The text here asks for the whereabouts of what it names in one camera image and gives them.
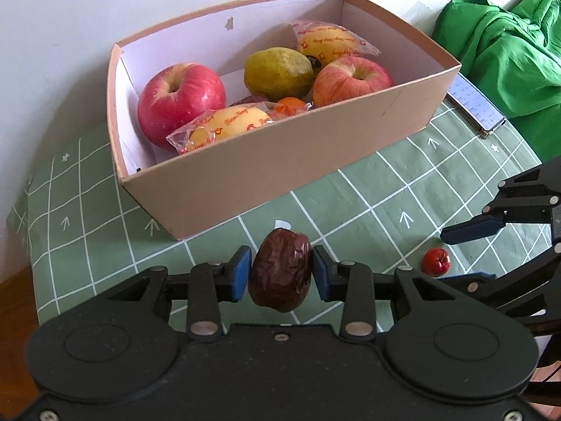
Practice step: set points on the smartphone with lit screen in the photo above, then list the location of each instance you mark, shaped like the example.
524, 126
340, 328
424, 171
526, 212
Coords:
484, 117

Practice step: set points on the large red apple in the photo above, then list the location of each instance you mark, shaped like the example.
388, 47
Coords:
176, 96

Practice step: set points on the small red cherry fruit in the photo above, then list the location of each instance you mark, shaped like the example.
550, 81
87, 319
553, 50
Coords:
436, 262

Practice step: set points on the green checkered tablecloth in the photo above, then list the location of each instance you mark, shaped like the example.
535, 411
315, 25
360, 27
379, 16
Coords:
84, 233

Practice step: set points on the green yellow pear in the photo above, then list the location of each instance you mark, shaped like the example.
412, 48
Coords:
277, 73

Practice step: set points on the yellow pear large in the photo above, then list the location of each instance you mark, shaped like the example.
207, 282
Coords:
218, 125

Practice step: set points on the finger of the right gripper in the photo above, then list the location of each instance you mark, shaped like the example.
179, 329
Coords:
469, 281
477, 228

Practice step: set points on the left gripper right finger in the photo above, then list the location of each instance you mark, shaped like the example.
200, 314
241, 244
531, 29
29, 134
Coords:
436, 339

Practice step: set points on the small orange mandarin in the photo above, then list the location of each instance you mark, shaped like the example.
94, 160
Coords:
292, 102

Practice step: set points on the dark red jujube date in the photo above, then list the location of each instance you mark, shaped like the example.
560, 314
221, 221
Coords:
280, 277

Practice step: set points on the yellow pear small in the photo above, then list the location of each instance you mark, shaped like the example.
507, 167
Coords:
322, 42

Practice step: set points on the brown cardboard box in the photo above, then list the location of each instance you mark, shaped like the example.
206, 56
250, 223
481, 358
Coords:
187, 194

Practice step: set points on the green fabric cloth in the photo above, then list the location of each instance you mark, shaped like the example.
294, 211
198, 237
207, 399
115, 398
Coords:
513, 57

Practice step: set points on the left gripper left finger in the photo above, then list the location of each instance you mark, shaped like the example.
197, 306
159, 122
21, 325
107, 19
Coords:
124, 340

